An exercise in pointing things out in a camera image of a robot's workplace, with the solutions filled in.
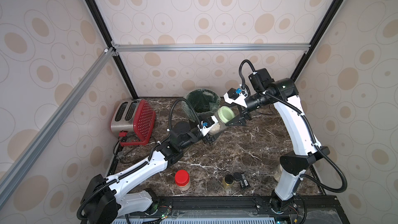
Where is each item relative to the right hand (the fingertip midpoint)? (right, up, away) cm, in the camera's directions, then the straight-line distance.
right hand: (230, 111), depth 65 cm
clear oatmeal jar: (-4, -7, +3) cm, 8 cm away
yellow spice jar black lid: (0, -33, +7) cm, 34 cm away
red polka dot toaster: (-50, -4, +20) cm, 54 cm away
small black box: (+10, -37, +14) cm, 41 cm away
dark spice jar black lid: (+5, -32, +8) cm, 33 cm away
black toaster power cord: (-64, -19, +27) cm, 72 cm away
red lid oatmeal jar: (-21, -31, +5) cm, 38 cm away
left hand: (-3, -4, +1) cm, 6 cm away
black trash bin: (-10, +6, +32) cm, 34 cm away
